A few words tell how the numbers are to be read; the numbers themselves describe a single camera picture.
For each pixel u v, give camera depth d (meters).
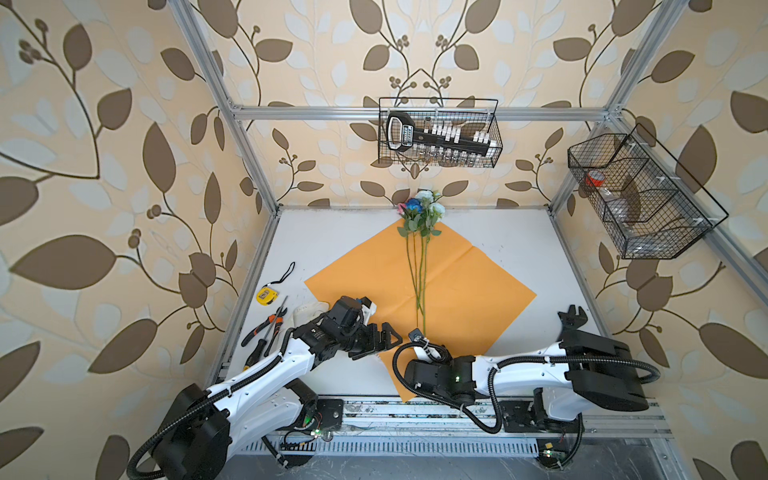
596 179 0.89
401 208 1.14
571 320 0.89
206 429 0.40
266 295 0.96
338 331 0.64
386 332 0.72
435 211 1.16
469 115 0.91
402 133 0.86
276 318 0.91
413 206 1.12
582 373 0.42
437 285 0.99
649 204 0.73
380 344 0.70
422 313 0.93
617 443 0.75
